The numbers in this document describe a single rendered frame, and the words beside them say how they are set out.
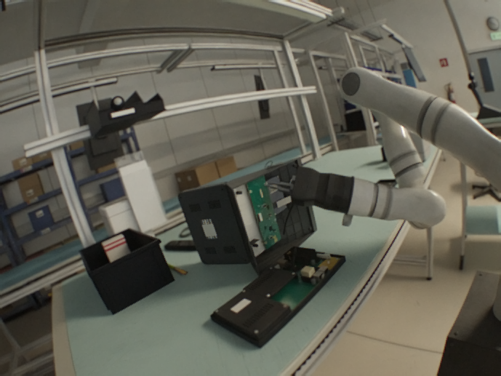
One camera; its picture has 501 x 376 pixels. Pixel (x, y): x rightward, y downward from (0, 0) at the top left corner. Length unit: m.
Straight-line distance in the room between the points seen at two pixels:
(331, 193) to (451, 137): 0.25
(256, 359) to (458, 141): 0.47
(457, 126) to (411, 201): 0.17
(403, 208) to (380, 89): 0.24
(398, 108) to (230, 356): 0.52
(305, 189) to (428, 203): 0.24
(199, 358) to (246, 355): 0.08
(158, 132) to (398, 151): 4.64
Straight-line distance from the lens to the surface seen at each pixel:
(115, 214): 0.94
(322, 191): 0.51
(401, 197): 0.53
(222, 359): 0.42
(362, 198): 0.50
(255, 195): 0.55
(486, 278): 0.74
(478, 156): 0.48
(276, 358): 0.39
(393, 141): 0.58
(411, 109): 0.53
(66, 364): 0.61
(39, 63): 1.20
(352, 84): 0.61
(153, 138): 4.89
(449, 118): 0.50
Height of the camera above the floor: 1.29
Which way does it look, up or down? 11 degrees down
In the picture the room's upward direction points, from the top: 16 degrees counter-clockwise
